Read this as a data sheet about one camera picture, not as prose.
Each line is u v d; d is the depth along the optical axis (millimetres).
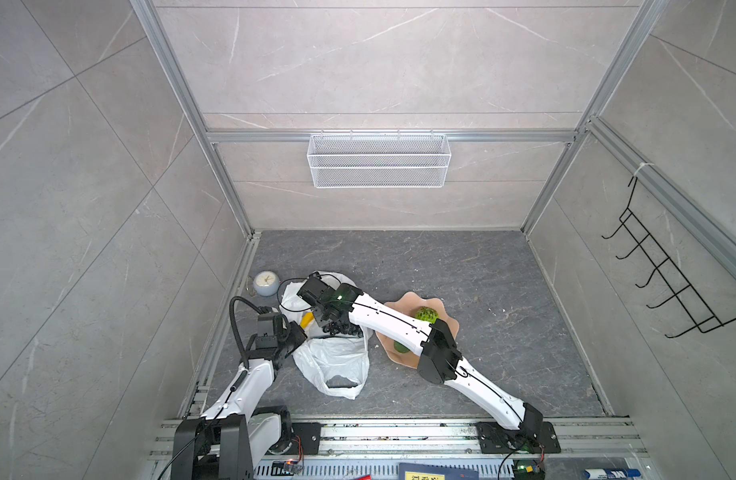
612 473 674
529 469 700
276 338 674
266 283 980
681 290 632
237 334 624
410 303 938
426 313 878
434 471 676
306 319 890
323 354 816
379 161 1007
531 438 624
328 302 659
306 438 733
